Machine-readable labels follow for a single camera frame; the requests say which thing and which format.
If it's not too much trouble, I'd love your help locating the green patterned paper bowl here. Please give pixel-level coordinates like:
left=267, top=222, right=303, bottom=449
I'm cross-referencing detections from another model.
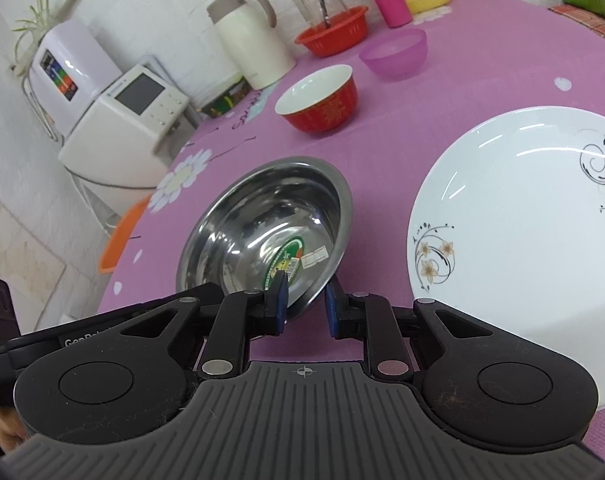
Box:
left=201, top=75, right=253, bottom=120

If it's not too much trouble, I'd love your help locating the white wall water purifier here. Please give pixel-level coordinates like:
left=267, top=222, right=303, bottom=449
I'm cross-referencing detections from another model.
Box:
left=27, top=19, right=123, bottom=136

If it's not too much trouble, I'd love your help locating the stainless steel bowl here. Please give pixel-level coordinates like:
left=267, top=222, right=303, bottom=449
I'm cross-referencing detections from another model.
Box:
left=176, top=156, right=354, bottom=322

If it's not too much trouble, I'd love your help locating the green spider plant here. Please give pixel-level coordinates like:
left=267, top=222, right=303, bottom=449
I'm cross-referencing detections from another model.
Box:
left=10, top=0, right=63, bottom=78

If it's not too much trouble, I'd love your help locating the purple plastic bowl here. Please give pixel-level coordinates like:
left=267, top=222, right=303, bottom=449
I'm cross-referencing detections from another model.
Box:
left=358, top=28, right=429, bottom=80

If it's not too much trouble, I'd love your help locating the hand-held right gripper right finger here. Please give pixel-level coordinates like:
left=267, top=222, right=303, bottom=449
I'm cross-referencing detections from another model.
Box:
left=325, top=280, right=523, bottom=381

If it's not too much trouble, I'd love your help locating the red ceramic bowl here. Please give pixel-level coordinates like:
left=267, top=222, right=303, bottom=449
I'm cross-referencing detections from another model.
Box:
left=274, top=64, right=359, bottom=134

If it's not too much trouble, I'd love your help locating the red plastic colander basket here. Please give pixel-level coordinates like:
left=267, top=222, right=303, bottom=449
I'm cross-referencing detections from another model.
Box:
left=295, top=5, right=370, bottom=58

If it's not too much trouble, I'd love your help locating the black appliance cable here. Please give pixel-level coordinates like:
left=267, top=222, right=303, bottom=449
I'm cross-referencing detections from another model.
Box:
left=67, top=160, right=158, bottom=193

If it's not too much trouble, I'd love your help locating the white appliance with screen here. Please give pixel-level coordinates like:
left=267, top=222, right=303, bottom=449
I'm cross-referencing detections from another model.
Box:
left=57, top=64, right=200, bottom=191

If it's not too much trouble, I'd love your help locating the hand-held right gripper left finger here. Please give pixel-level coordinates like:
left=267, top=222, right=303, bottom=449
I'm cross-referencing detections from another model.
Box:
left=117, top=272, right=289, bottom=379

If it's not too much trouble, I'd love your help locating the orange plastic basin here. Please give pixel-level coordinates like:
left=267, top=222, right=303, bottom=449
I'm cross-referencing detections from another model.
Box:
left=98, top=195, right=153, bottom=273

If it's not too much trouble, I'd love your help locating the white floral plate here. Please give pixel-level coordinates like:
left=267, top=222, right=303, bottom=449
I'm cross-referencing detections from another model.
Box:
left=407, top=105, right=605, bottom=411

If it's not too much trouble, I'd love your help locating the person's left hand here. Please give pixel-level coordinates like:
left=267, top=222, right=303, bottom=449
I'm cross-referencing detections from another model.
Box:
left=0, top=405, right=27, bottom=456

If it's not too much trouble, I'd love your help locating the metal flexible hose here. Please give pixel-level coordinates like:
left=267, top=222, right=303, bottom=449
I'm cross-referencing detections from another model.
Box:
left=20, top=77, right=66, bottom=143

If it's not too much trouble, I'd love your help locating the cream thermos jug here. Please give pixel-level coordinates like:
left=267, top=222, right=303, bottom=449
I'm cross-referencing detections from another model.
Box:
left=206, top=0, right=297, bottom=90

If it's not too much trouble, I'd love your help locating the pink daisy print tablecloth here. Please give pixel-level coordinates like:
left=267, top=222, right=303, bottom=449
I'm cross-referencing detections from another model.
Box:
left=96, top=0, right=605, bottom=466

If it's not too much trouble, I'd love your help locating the orange plaid blanket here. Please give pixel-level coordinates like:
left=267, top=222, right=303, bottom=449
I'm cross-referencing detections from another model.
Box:
left=547, top=4, right=605, bottom=43

